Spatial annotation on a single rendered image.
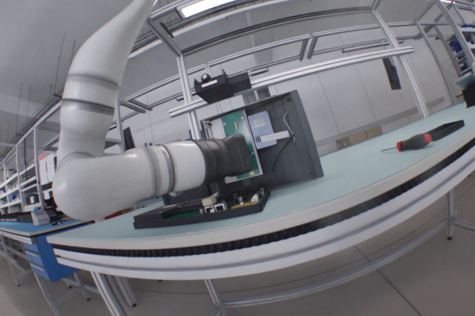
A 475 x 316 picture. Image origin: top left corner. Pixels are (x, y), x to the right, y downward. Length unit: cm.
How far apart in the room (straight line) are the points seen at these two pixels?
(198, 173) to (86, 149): 16
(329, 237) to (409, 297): 124
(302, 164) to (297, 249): 23
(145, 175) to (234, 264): 18
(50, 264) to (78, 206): 152
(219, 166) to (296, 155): 22
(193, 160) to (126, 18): 20
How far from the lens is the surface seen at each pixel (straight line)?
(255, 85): 113
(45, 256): 170
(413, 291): 151
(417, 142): 42
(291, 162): 47
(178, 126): 515
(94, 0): 342
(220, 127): 49
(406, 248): 161
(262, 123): 47
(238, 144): 35
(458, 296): 147
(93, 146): 27
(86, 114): 22
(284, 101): 47
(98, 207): 23
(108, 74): 23
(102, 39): 24
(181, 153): 27
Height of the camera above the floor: 107
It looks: 9 degrees up
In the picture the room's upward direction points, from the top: 15 degrees counter-clockwise
